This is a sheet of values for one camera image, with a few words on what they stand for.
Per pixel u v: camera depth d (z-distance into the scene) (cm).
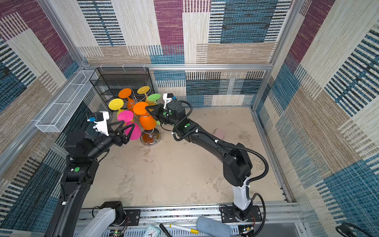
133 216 75
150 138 102
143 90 86
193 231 70
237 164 48
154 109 70
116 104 77
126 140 58
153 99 80
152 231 69
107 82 102
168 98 71
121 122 66
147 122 79
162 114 66
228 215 73
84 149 48
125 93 83
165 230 69
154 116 66
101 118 54
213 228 68
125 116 73
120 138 57
